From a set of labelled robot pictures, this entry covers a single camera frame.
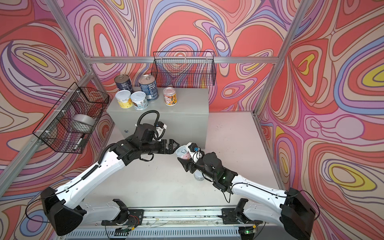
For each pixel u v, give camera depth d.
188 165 0.64
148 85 0.71
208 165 0.56
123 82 0.72
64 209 0.38
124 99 0.72
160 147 0.64
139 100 0.72
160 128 0.66
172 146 0.64
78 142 0.72
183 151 0.70
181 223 0.72
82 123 0.71
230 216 0.73
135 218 0.72
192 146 0.61
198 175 0.82
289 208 0.41
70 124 0.73
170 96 0.72
